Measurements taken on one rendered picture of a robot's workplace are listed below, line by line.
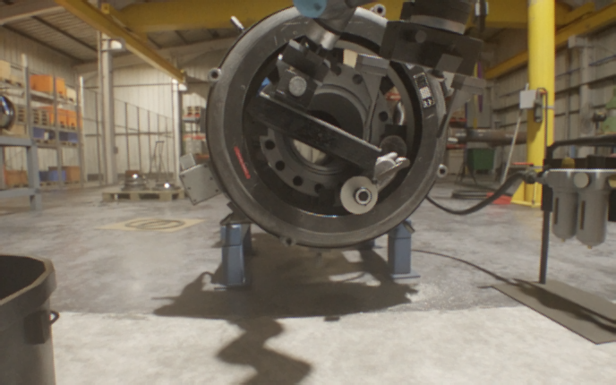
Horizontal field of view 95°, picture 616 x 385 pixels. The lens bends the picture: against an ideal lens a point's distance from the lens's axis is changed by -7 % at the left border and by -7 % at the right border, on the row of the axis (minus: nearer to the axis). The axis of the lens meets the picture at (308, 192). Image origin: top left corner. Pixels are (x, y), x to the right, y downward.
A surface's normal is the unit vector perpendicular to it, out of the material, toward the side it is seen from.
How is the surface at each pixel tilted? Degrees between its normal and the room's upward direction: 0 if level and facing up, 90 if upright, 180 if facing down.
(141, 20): 90
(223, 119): 90
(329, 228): 90
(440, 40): 113
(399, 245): 90
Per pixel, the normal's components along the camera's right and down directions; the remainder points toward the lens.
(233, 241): 0.11, 0.08
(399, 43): 0.14, 0.47
